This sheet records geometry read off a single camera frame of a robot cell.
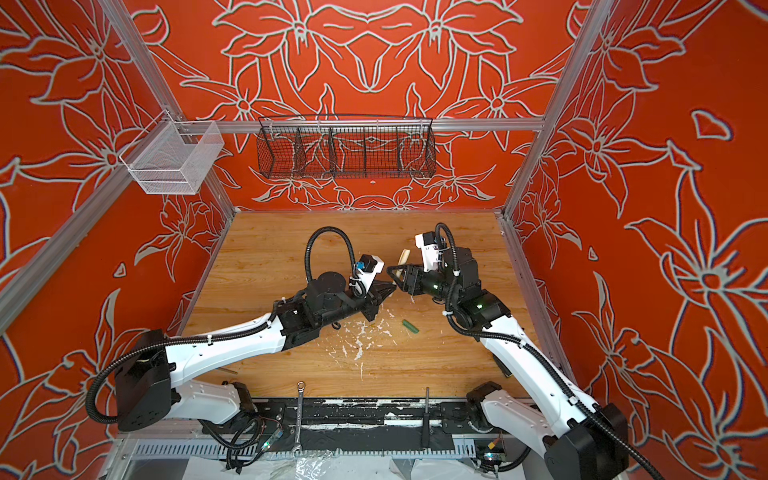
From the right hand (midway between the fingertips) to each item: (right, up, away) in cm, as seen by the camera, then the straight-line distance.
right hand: (389, 270), depth 71 cm
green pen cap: (+7, -19, +17) cm, 26 cm away
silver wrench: (-22, -43, -1) cm, 48 cm away
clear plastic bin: (-68, +33, +21) cm, 78 cm away
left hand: (+1, -3, -1) cm, 3 cm away
